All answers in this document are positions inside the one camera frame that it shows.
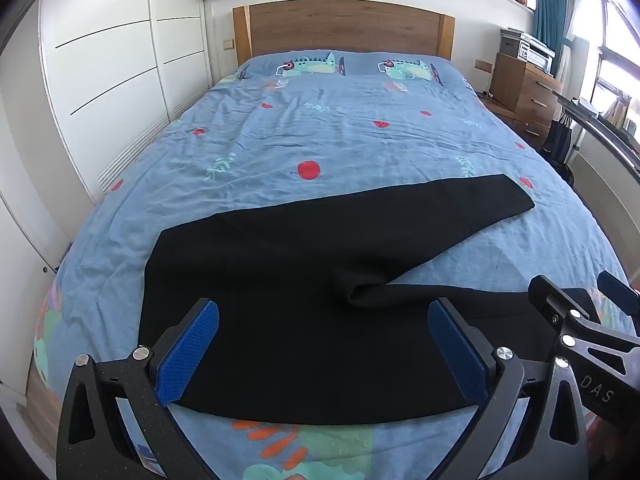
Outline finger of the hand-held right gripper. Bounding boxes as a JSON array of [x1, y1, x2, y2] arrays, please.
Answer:
[[528, 275, 640, 381], [598, 271, 640, 317]]

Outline black desk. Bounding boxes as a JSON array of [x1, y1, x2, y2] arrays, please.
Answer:
[[552, 89, 640, 181]]

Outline white wardrobe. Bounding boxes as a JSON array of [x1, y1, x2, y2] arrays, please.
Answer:
[[0, 0, 212, 401]]

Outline long teal curtain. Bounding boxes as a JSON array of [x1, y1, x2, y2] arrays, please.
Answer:
[[531, 0, 577, 63]]

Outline navy tote bag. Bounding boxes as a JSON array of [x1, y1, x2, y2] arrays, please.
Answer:
[[542, 114, 574, 167]]

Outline black pants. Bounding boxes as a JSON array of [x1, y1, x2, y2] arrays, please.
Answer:
[[137, 173, 601, 426]]

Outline white printer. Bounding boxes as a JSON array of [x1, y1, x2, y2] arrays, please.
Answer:
[[517, 44, 557, 75]]

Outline wooden dresser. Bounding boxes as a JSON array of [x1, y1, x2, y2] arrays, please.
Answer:
[[490, 52, 564, 149]]

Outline window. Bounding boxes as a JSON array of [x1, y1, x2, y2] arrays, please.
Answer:
[[575, 0, 640, 128]]

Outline wooden headboard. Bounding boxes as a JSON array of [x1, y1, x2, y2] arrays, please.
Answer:
[[232, 0, 456, 67]]

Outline low wooden bedside table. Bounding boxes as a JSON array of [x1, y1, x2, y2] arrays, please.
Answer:
[[480, 99, 531, 136]]

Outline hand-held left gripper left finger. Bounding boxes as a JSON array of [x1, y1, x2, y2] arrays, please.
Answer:
[[56, 298, 221, 480]]

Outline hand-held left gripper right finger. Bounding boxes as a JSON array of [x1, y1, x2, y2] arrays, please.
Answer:
[[426, 298, 588, 480]]

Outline blue printed bed blanket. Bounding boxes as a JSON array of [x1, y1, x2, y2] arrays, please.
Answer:
[[32, 50, 640, 480]]

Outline blue crocodile print pillow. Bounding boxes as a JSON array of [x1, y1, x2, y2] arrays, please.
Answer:
[[239, 50, 348, 81], [347, 57, 468, 93]]

